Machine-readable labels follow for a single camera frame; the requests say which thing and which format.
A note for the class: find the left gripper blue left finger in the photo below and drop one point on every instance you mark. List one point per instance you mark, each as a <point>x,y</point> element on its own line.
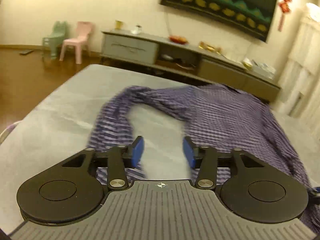
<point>118,159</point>

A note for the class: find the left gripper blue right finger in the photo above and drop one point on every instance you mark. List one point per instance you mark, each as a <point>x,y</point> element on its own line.
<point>205,160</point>

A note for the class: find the blue plaid shirt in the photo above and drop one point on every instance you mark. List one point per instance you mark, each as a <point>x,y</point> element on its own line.
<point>213,115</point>

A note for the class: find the grey TV cabinet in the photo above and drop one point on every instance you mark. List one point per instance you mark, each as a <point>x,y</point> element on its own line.
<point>158,56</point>

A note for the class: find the white storage tray with items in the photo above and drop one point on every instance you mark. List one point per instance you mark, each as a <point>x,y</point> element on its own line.
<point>263,69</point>

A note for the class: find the red fruit bowl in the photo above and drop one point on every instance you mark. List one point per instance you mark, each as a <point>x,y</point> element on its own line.
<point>178,39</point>

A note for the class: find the white charger dock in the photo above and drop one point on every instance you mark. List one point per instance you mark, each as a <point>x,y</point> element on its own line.
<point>136,30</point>

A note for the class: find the yellow glass cup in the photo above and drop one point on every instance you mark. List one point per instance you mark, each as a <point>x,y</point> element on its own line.
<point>118,25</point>

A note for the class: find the pink plastic chair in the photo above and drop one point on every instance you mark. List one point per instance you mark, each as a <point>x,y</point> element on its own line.
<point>84,30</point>

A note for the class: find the green plastic chair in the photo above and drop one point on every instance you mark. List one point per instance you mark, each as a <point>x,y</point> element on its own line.
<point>54,39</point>

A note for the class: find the red Chinese knot decoration right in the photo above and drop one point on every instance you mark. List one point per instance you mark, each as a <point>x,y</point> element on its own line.
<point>285,9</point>

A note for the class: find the wall mounted television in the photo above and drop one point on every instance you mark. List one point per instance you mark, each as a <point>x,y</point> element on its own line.
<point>253,17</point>

